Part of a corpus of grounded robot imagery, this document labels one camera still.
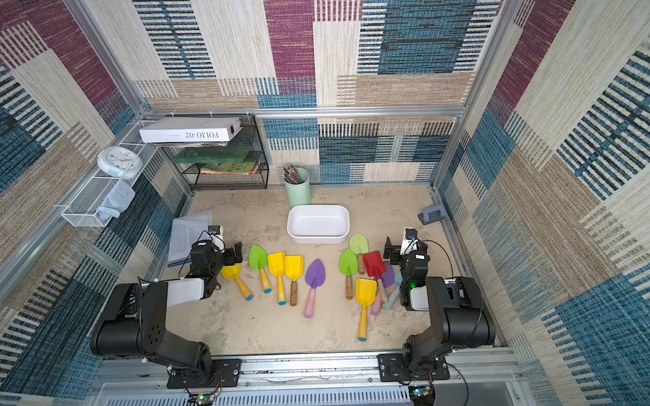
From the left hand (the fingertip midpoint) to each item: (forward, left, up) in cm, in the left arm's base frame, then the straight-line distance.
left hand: (227, 242), depth 95 cm
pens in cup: (+24, -23, +11) cm, 35 cm away
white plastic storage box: (+13, -33, -6) cm, 36 cm away
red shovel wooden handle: (-8, -55, -6) cm, 56 cm away
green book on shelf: (+28, -2, +18) cm, 34 cm away
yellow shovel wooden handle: (-7, -24, -7) cm, 26 cm away
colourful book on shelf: (+25, +1, +15) cm, 29 cm away
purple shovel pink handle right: (-13, -58, -6) cm, 59 cm away
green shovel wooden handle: (-7, -45, -6) cm, 46 cm away
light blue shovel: (-18, -60, -5) cm, 62 cm away
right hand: (-1, -64, +4) cm, 65 cm away
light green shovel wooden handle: (+3, -50, -6) cm, 50 cm away
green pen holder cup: (+22, -26, +2) cm, 34 cm away
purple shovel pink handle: (-11, -32, -6) cm, 35 cm away
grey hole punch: (+14, -80, -3) cm, 82 cm away
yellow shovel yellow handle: (-7, -18, -6) cm, 21 cm away
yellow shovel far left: (-9, -2, -6) cm, 11 cm away
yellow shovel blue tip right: (-18, -50, -6) cm, 53 cm away
